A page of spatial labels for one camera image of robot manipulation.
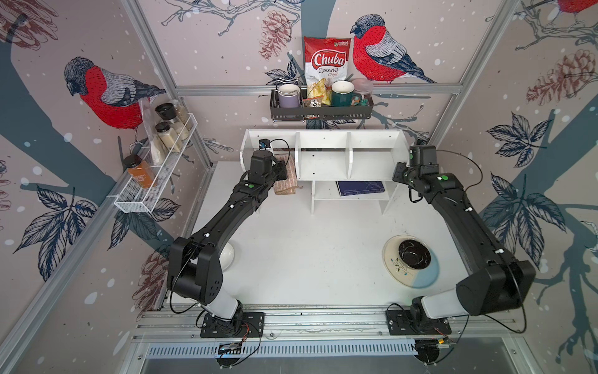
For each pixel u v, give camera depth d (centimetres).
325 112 88
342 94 80
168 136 76
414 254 86
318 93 85
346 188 91
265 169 63
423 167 59
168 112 78
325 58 78
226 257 86
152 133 74
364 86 85
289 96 81
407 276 83
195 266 44
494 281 40
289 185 79
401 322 73
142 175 67
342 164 88
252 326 73
